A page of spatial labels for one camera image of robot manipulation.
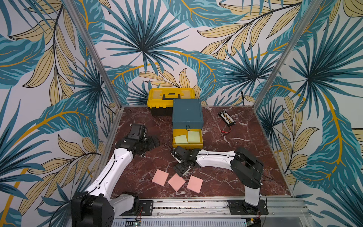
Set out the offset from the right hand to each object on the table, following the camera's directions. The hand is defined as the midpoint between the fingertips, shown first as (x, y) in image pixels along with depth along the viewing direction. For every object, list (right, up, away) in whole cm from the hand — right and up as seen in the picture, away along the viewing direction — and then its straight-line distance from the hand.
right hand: (181, 165), depth 89 cm
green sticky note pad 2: (+8, +18, +2) cm, 19 cm away
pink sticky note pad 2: (-3, -8, -7) cm, 11 cm away
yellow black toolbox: (-15, +42, +12) cm, 46 cm away
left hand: (-16, +13, -8) cm, 22 cm away
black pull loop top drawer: (+5, +22, -5) cm, 23 cm away
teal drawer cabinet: (+4, +28, -7) cm, 29 cm away
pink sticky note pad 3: (+8, -9, -7) cm, 14 cm away
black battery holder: (+35, +29, +21) cm, 51 cm away
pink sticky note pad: (-12, -6, -5) cm, 14 cm away
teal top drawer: (+7, +25, -3) cm, 26 cm away
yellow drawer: (+6, +13, -3) cm, 14 cm away
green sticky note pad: (0, +16, +1) cm, 16 cm away
